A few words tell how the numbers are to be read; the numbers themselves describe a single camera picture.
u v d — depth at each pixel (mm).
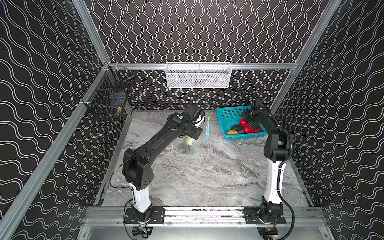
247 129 1035
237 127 1063
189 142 1007
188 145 964
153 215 745
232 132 1030
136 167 455
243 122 1083
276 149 620
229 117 1133
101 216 763
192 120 634
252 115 814
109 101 907
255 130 1022
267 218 688
